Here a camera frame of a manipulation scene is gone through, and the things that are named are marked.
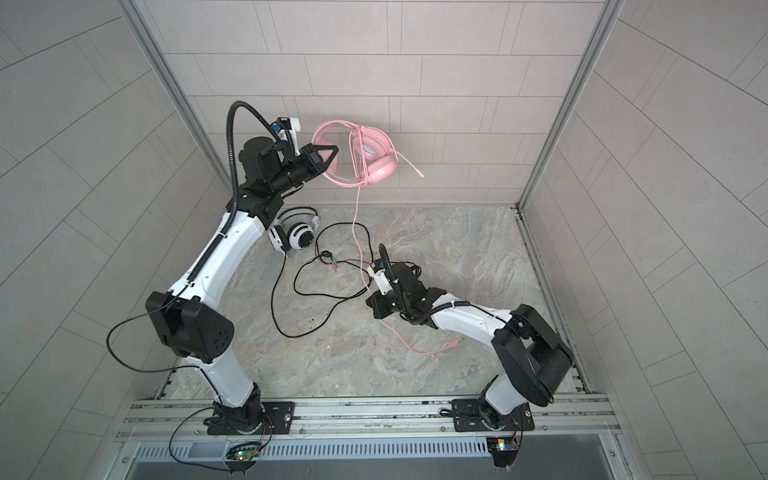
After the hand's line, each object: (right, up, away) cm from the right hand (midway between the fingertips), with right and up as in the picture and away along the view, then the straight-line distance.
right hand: (367, 303), depth 83 cm
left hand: (-5, +41, -14) cm, 44 cm away
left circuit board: (-26, -29, -18) cm, 43 cm away
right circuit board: (+33, -30, -15) cm, 47 cm away
